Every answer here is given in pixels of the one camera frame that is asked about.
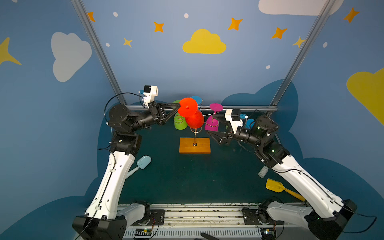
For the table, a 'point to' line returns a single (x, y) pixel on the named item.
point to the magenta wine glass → (211, 123)
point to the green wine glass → (180, 122)
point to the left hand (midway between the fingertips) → (179, 105)
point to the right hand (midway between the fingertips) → (211, 120)
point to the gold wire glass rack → (199, 129)
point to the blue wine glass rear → (198, 100)
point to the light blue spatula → (142, 162)
